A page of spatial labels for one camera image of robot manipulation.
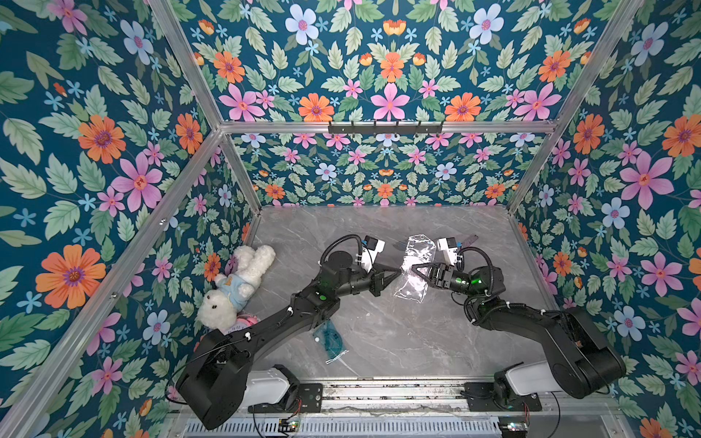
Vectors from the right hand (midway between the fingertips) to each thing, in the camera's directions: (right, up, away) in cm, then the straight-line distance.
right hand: (419, 268), depth 73 cm
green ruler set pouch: (-26, -24, +12) cm, 37 cm away
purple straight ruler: (+27, +6, +36) cm, 46 cm away
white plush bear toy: (-60, -14, +10) cm, 63 cm away
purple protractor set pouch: (0, +5, +1) cm, 5 cm away
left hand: (-5, -1, -1) cm, 5 cm away
